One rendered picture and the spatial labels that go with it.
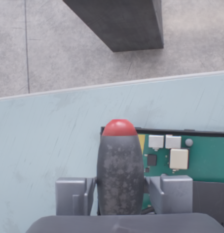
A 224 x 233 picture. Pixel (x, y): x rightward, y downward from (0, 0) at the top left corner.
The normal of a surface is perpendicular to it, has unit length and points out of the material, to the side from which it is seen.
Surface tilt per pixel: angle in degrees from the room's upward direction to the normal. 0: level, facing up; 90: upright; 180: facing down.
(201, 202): 0
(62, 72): 0
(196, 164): 0
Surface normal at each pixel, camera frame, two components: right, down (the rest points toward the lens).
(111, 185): -0.38, -0.05
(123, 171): 0.09, -0.07
